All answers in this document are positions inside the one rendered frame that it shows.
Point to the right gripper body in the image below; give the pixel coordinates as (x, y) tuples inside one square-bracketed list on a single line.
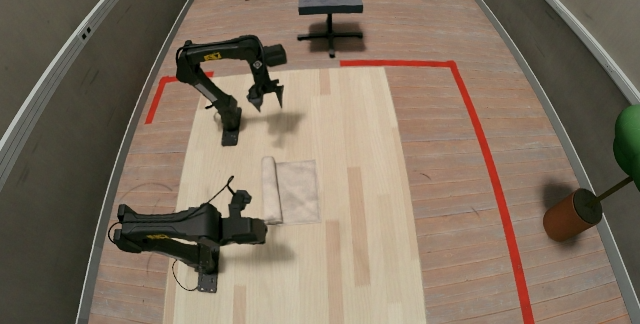
[(235, 206)]

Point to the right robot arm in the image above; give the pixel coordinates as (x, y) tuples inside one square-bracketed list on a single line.
[(202, 225)]

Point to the beige cloth towel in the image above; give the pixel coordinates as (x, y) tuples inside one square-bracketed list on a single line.
[(290, 192)]

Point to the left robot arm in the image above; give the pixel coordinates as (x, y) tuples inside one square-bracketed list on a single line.
[(225, 104)]

